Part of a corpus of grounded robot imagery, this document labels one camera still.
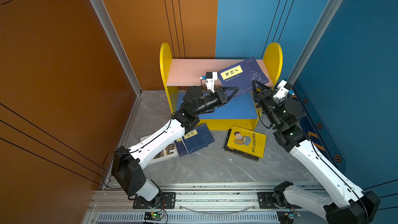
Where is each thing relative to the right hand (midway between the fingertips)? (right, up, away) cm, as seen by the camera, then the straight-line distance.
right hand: (249, 80), depth 61 cm
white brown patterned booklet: (-38, -37, +25) cm, 58 cm away
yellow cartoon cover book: (+8, -31, +31) cm, 44 cm away
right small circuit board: (+20, -62, +9) cm, 65 cm away
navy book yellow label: (-22, -30, +30) cm, 48 cm away
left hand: (-4, -3, -1) cm, 6 cm away
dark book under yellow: (+1, -37, +26) cm, 45 cm away
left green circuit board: (-42, -61, +9) cm, 75 cm away
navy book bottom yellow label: (-31, -35, +25) cm, 53 cm away
